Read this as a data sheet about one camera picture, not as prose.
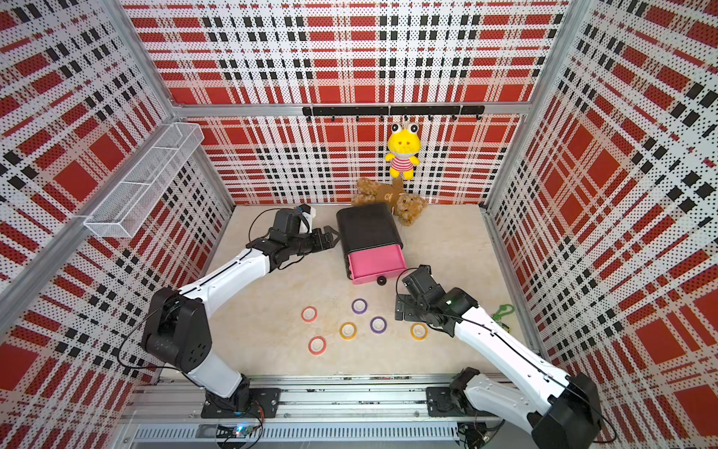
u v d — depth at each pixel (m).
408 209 1.11
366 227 0.93
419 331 0.86
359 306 0.92
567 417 0.37
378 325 0.88
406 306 0.71
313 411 0.75
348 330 0.86
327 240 0.78
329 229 0.78
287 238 0.69
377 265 0.87
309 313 0.91
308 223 0.72
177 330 0.45
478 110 0.89
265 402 0.74
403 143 0.91
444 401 0.74
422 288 0.58
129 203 0.72
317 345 0.84
